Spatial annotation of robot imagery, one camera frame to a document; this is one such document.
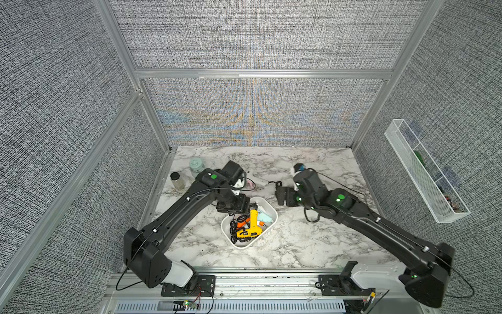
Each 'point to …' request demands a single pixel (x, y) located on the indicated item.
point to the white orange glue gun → (253, 205)
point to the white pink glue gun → (256, 182)
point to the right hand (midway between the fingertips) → (284, 189)
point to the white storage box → (263, 203)
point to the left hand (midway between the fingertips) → (245, 209)
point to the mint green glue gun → (263, 217)
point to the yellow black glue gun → (254, 230)
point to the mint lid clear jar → (196, 165)
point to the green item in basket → (420, 157)
